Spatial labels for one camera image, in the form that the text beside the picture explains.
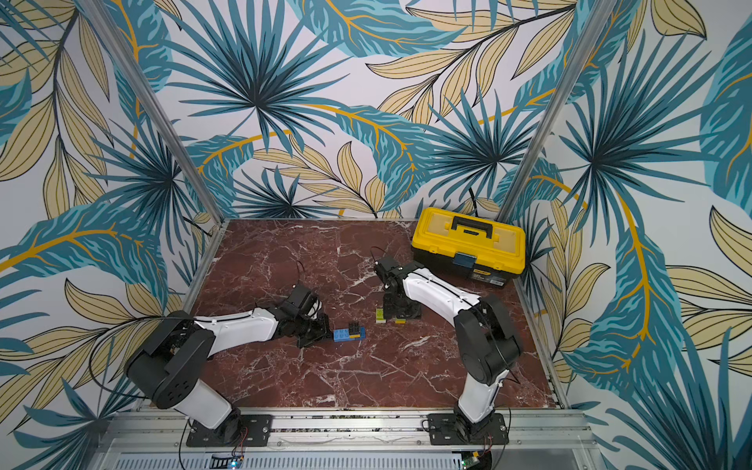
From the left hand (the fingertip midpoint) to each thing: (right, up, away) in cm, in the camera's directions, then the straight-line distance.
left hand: (334, 339), depth 88 cm
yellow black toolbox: (+42, +29, +5) cm, 51 cm away
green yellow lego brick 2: (+20, +4, +5) cm, 21 cm away
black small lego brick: (+6, +4, -2) cm, 7 cm away
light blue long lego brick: (+3, +1, 0) cm, 3 cm away
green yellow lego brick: (+14, +7, +2) cm, 15 cm away
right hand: (+20, +7, +1) cm, 21 cm away
